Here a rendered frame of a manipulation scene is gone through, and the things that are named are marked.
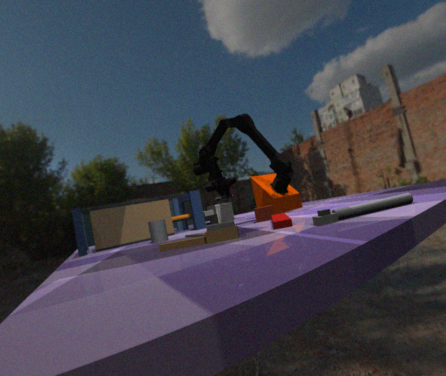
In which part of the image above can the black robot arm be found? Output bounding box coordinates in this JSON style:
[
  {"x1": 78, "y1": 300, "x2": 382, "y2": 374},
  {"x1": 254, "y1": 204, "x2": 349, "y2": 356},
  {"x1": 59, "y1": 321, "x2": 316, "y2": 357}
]
[{"x1": 193, "y1": 114, "x2": 293, "y2": 193}]

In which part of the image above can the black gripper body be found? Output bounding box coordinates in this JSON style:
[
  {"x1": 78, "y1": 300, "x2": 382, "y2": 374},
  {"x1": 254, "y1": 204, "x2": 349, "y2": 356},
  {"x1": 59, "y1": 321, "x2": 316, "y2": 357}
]
[{"x1": 208, "y1": 169, "x2": 237, "y2": 187}]

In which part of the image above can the red flat bar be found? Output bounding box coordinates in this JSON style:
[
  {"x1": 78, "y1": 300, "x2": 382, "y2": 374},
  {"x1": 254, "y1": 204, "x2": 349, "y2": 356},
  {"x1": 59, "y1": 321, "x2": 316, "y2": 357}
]
[{"x1": 271, "y1": 213, "x2": 293, "y2": 229}]

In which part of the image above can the dark grey cylinder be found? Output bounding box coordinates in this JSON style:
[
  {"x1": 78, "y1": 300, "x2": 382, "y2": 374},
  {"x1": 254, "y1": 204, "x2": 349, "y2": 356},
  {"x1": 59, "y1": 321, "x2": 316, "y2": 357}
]
[{"x1": 148, "y1": 219, "x2": 168, "y2": 243}]

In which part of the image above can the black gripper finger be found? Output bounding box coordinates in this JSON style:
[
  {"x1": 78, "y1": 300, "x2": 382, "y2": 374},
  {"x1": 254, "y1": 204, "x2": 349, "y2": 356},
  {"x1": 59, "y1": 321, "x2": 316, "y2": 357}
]
[
  {"x1": 215, "y1": 185, "x2": 225, "y2": 196},
  {"x1": 221, "y1": 187, "x2": 230, "y2": 198}
]

